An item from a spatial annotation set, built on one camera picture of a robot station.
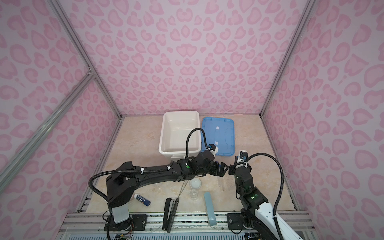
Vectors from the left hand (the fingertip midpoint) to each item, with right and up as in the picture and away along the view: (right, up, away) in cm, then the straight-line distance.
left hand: (225, 165), depth 77 cm
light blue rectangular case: (-8, -23, -7) cm, 25 cm away
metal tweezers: (-24, -17, +6) cm, 30 cm away
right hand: (+7, +4, +2) cm, 8 cm away
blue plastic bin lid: (+2, +16, +33) cm, 36 cm away
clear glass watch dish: (-15, -12, +8) cm, 21 cm away
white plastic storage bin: (-30, +20, +31) cm, 48 cm away
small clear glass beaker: (-16, -16, +1) cm, 23 cm away
